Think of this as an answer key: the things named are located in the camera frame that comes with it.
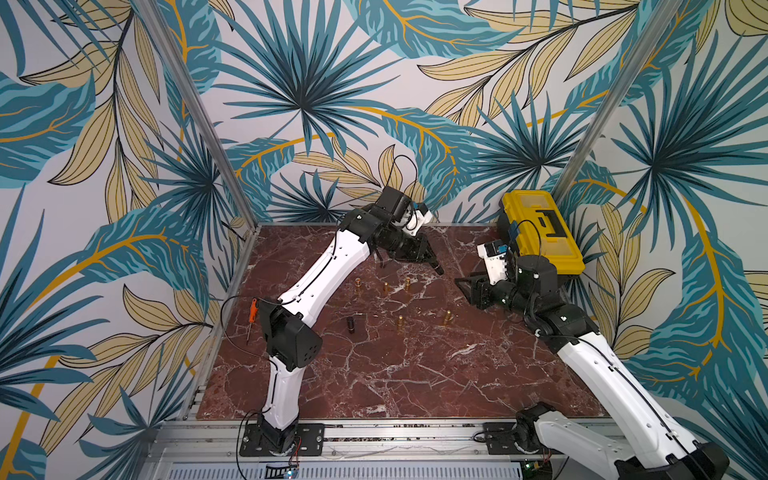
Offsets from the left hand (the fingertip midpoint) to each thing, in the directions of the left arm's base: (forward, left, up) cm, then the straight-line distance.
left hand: (432, 262), depth 74 cm
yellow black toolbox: (+23, -39, -11) cm, 46 cm away
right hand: (-3, -8, -2) cm, 9 cm away
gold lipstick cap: (+9, +11, -27) cm, 31 cm away
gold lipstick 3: (-4, +7, -26) cm, 27 cm away
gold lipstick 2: (+9, +4, -24) cm, 26 cm away
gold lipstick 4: (-2, -8, -23) cm, 24 cm away
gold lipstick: (+9, +21, -24) cm, 33 cm away
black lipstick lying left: (-6, +21, -23) cm, 32 cm away
